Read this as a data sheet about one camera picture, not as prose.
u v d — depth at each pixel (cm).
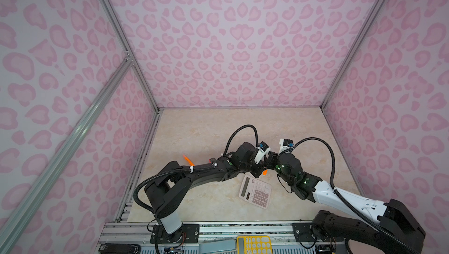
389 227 40
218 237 73
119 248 69
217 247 69
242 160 66
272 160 71
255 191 84
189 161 95
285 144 73
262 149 73
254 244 69
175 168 48
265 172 77
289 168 60
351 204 47
